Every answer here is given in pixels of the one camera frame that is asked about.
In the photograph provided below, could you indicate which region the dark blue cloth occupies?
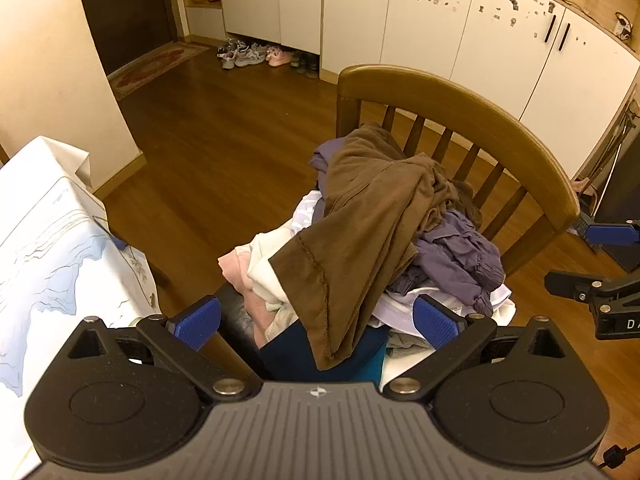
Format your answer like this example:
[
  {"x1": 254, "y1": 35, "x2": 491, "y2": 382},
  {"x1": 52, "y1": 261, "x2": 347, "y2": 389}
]
[{"x1": 260, "y1": 320, "x2": 388, "y2": 383}]

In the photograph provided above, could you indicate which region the tall white cabinet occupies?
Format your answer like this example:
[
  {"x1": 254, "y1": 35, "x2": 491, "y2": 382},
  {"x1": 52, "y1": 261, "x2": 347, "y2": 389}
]
[{"x1": 217, "y1": 0, "x2": 323, "y2": 55}]

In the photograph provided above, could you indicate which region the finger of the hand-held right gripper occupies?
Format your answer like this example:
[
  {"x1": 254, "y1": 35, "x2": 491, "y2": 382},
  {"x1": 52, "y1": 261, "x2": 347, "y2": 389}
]
[
  {"x1": 544, "y1": 269, "x2": 640, "y2": 313},
  {"x1": 584, "y1": 221, "x2": 640, "y2": 247}
]

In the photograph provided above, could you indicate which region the pink garment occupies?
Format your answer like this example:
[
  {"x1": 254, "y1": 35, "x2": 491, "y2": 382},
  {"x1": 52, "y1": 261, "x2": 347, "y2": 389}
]
[{"x1": 217, "y1": 250, "x2": 273, "y2": 346}]

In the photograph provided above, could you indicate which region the white stickered cabinet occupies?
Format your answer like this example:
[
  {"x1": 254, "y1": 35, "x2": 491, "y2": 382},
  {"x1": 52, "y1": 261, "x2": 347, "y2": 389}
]
[{"x1": 320, "y1": 0, "x2": 640, "y2": 178}]

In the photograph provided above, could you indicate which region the cream garment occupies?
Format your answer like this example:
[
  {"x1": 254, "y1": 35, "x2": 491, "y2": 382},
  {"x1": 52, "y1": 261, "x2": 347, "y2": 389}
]
[{"x1": 235, "y1": 220, "x2": 301, "y2": 341}]

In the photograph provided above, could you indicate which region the white printed tablecloth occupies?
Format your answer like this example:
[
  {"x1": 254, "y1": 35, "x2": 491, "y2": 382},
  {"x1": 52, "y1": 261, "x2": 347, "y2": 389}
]
[{"x1": 0, "y1": 135, "x2": 162, "y2": 466}]

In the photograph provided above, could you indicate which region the dark brown door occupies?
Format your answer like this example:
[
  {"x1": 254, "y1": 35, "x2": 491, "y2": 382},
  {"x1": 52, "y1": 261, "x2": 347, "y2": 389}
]
[{"x1": 72, "y1": 0, "x2": 178, "y2": 77}]

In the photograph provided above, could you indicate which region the black appliance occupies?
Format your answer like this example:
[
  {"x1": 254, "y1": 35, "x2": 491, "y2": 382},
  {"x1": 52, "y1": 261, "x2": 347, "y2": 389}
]
[{"x1": 590, "y1": 130, "x2": 640, "y2": 273}]

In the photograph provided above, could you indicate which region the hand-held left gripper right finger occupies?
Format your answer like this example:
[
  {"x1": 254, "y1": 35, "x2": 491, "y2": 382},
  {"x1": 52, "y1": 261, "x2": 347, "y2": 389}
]
[{"x1": 381, "y1": 294, "x2": 568, "y2": 405}]

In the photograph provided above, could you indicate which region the white shoe bench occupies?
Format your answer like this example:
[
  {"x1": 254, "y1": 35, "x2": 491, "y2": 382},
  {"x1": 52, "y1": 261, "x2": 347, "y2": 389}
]
[{"x1": 182, "y1": 0, "x2": 227, "y2": 43}]

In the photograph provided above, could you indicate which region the red patterned rug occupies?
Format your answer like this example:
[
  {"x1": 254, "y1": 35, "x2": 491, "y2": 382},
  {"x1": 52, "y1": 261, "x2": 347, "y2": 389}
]
[{"x1": 107, "y1": 41, "x2": 211, "y2": 101}]

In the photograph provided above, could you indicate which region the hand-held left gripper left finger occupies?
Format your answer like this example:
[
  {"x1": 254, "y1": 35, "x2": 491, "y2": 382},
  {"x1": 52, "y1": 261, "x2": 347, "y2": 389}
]
[{"x1": 67, "y1": 295, "x2": 263, "y2": 405}]

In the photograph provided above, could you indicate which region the wooden chair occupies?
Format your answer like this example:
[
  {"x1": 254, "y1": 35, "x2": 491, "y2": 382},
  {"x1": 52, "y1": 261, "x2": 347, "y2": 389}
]
[{"x1": 220, "y1": 64, "x2": 581, "y2": 386}]

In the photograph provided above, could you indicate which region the brown t-shirt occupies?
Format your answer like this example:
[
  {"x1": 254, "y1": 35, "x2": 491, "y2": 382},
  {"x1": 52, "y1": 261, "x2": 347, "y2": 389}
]
[{"x1": 269, "y1": 124, "x2": 483, "y2": 372}]

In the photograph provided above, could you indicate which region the grey white sneaker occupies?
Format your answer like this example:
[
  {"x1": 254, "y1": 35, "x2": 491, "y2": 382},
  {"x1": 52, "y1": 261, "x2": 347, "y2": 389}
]
[{"x1": 234, "y1": 42, "x2": 268, "y2": 67}]

